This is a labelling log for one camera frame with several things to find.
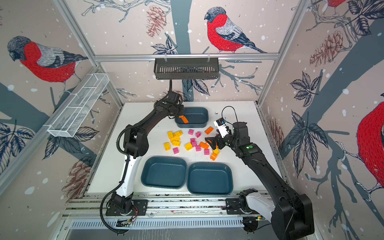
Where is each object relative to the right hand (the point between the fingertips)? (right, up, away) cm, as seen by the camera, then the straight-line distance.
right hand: (211, 135), depth 79 cm
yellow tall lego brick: (-27, -3, +21) cm, 34 cm away
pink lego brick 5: (-7, -10, +16) cm, 20 cm away
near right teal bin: (-1, -24, +2) cm, 25 cm away
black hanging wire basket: (-16, +45, +26) cm, 54 cm away
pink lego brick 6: (-2, -12, +13) cm, 18 cm away
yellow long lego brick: (-21, -2, +21) cm, 30 cm away
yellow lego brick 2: (-22, -7, +18) cm, 29 cm away
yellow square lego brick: (-13, -9, +15) cm, 22 cm away
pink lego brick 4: (-10, -7, +16) cm, 20 cm away
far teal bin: (-11, +9, +32) cm, 35 cm away
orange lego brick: (-17, +8, +31) cm, 36 cm away
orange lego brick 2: (+1, 0, +24) cm, 24 cm away
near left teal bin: (-27, -23, +7) cm, 36 cm away
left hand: (-17, +14, +22) cm, 31 cm away
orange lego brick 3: (-3, -9, +16) cm, 19 cm away
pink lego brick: (-22, -11, +13) cm, 28 cm away
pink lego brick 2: (-12, -1, +23) cm, 26 cm away
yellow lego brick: (-28, -9, +16) cm, 33 cm away
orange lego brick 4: (+2, -15, +11) cm, 18 cm away
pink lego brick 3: (-7, -2, +21) cm, 23 cm away
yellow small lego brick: (+4, -12, +13) cm, 18 cm away
